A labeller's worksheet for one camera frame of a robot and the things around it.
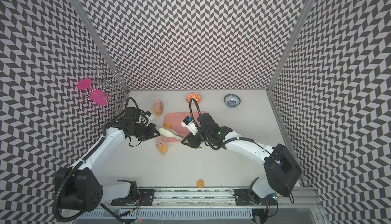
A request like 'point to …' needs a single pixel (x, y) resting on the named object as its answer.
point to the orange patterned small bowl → (193, 95)
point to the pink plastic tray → (175, 120)
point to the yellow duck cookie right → (163, 148)
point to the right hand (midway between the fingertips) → (185, 142)
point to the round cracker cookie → (200, 183)
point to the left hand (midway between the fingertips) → (159, 135)
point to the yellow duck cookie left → (167, 125)
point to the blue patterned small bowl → (231, 100)
